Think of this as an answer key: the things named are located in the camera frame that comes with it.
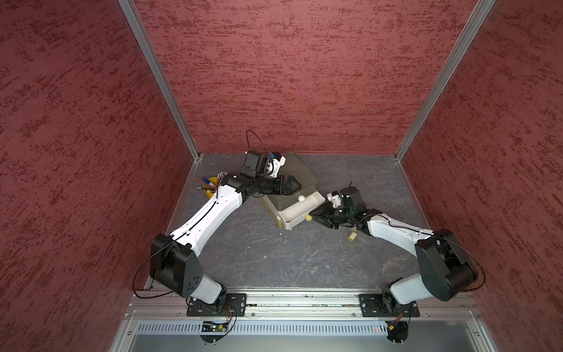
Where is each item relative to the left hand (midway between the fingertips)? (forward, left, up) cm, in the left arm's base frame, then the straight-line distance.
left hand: (290, 191), depth 78 cm
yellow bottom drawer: (-3, +5, -16) cm, 17 cm away
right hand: (-4, -9, -13) cm, 16 cm away
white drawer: (-1, -3, -14) cm, 14 cm away
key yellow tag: (-7, -27, -23) cm, 36 cm away
